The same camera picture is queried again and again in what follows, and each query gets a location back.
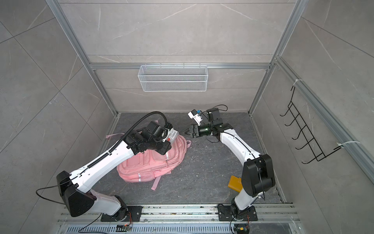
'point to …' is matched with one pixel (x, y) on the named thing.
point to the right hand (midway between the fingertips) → (183, 133)
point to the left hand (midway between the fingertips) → (168, 142)
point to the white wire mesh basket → (173, 78)
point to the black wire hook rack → (312, 142)
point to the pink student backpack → (149, 165)
